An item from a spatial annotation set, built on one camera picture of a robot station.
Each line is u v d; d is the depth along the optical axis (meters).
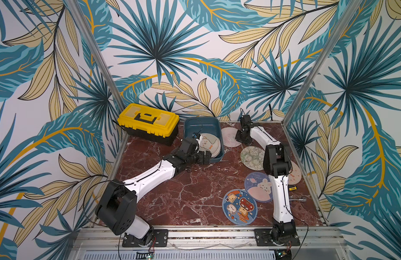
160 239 0.73
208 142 1.06
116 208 0.42
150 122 0.95
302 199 0.84
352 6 0.68
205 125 1.17
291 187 0.87
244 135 0.93
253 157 1.00
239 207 0.83
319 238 0.76
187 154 0.64
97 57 0.83
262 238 0.73
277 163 0.64
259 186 0.90
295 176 0.94
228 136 1.11
